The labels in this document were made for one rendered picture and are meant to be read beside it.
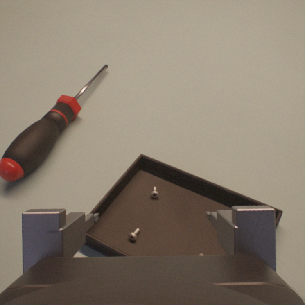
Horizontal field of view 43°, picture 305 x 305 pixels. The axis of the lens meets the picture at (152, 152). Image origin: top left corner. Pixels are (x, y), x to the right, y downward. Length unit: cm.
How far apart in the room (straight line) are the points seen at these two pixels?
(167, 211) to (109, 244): 5
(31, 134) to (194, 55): 21
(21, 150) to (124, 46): 20
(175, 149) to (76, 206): 9
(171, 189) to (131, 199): 3
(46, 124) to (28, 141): 2
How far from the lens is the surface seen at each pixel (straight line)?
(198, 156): 32
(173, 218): 27
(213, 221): 16
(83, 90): 37
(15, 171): 30
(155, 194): 28
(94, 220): 18
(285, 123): 36
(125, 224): 27
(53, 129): 32
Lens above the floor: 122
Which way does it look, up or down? 44 degrees down
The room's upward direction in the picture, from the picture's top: 2 degrees counter-clockwise
